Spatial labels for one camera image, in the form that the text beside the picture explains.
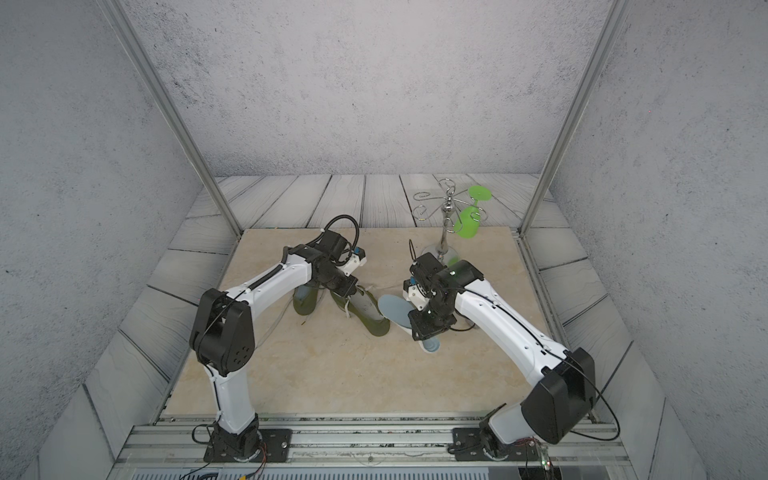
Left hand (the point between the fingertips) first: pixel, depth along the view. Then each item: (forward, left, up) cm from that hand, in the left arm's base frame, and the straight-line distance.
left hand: (359, 290), depth 91 cm
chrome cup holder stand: (+17, -28, +17) cm, 36 cm away
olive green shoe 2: (-1, 0, -7) cm, 7 cm away
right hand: (-18, -17, +7) cm, 26 cm away
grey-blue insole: (-9, -11, +3) cm, 14 cm away
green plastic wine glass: (+19, -35, +11) cm, 41 cm away
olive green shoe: (0, +17, -4) cm, 18 cm away
